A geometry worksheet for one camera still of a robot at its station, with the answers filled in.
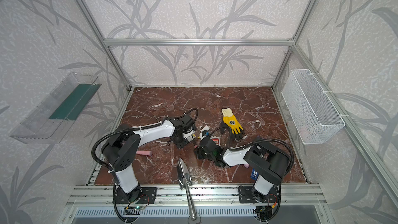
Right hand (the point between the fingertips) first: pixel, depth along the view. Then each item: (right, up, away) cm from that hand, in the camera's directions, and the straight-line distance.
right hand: (195, 146), depth 88 cm
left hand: (-7, +3, +3) cm, 9 cm away
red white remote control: (+13, +2, +3) cm, 13 cm away
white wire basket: (+51, +20, -27) cm, 61 cm away
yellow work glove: (+22, +13, +10) cm, 28 cm away
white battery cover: (+6, +9, +10) cm, 15 cm away
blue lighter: (+31, -11, -11) cm, 35 cm away
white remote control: (0, +8, -2) cm, 8 cm away
